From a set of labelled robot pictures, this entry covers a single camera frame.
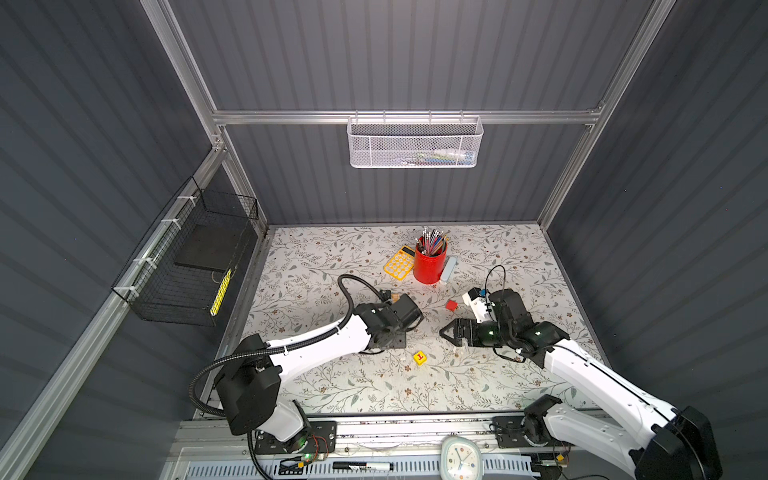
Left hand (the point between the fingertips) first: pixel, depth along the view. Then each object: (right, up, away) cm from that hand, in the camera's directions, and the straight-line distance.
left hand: (395, 336), depth 82 cm
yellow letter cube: (+7, -7, +3) cm, 10 cm away
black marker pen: (-7, -27, -13) cm, 30 cm away
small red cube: (+19, +6, +14) cm, 24 cm away
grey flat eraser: (+19, +18, +22) cm, 34 cm away
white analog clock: (+15, -24, -14) cm, 32 cm away
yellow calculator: (+3, +19, +25) cm, 32 cm away
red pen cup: (+12, +22, +16) cm, 30 cm away
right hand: (+16, +1, -3) cm, 16 cm away
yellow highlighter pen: (-40, +12, -15) cm, 45 cm away
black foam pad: (-47, +25, -8) cm, 53 cm away
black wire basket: (-51, +19, -9) cm, 55 cm away
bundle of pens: (+13, +27, +17) cm, 34 cm away
